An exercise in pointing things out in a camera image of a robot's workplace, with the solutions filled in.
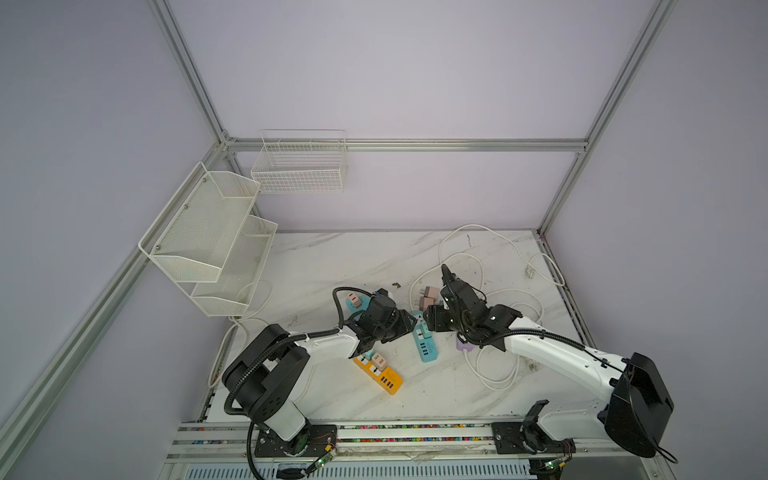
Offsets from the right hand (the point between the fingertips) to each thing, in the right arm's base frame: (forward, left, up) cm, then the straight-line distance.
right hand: (429, 314), depth 82 cm
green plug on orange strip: (-9, +17, -7) cm, 20 cm away
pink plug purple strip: (+10, 0, -10) cm, 14 cm away
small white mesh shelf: (+15, +68, -13) cm, 71 cm away
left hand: (0, +4, -7) cm, 8 cm away
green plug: (-7, +1, +4) cm, 8 cm away
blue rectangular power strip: (-5, 0, -11) cm, 12 cm away
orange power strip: (-14, +11, -11) cm, 21 cm away
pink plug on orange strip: (-11, +14, -6) cm, 19 cm away
